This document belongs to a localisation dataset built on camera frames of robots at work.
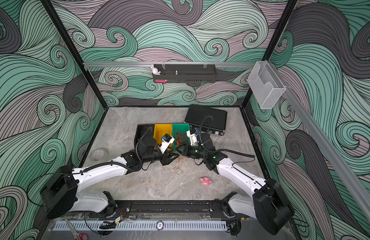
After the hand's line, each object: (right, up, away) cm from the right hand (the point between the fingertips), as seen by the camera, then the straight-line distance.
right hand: (175, 149), depth 77 cm
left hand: (+1, -1, +1) cm, 2 cm away
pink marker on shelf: (-10, +40, +14) cm, 43 cm away
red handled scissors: (-44, -37, -11) cm, 58 cm away
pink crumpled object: (+16, -17, +1) cm, 23 cm away
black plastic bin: (-25, +7, +29) cm, 39 cm away
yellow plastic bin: (-12, +8, +26) cm, 29 cm away
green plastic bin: (+4, +10, +24) cm, 26 cm away
